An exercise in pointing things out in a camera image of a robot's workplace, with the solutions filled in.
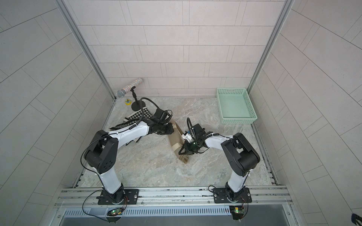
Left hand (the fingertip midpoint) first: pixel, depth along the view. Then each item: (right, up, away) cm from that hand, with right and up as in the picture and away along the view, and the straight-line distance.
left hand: (176, 129), depth 91 cm
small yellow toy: (-41, +19, +21) cm, 49 cm away
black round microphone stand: (-33, +16, +18) cm, 41 cm away
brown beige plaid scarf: (+1, -6, -6) cm, 9 cm away
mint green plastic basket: (+46, +16, +21) cm, 53 cm away
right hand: (+4, -13, -7) cm, 15 cm away
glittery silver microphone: (-35, +23, -3) cm, 42 cm away
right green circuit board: (+32, -36, -24) cm, 54 cm away
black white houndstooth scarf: (-32, +6, +10) cm, 34 cm away
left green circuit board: (-26, -35, -26) cm, 51 cm away
